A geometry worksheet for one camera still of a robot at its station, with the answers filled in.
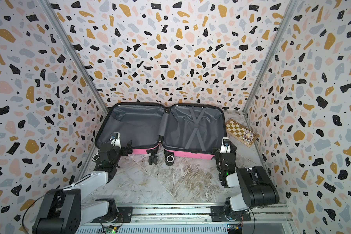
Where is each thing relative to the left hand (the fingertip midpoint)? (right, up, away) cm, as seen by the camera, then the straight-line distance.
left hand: (124, 140), depth 88 cm
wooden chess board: (+78, +4, +18) cm, 80 cm away
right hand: (+61, -1, +1) cm, 61 cm away
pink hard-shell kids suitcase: (+40, +6, +18) cm, 45 cm away
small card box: (+80, +2, +13) cm, 81 cm away
